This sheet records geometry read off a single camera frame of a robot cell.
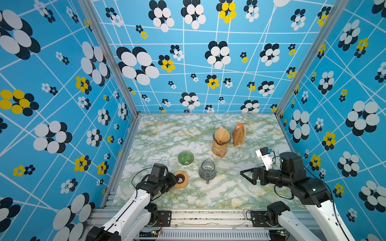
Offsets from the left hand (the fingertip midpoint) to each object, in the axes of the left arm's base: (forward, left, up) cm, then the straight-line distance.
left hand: (178, 179), depth 85 cm
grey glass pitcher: (+6, -17, -3) cm, 18 cm away
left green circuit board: (-25, +10, -2) cm, 27 cm away
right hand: (-4, -34, +19) cm, 39 cm away
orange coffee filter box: (+26, -38, +7) cm, 47 cm away
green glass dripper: (+15, -3, -2) cm, 15 cm away
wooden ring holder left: (+1, -3, -1) cm, 3 cm away
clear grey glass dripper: (+19, -25, +8) cm, 33 cm away
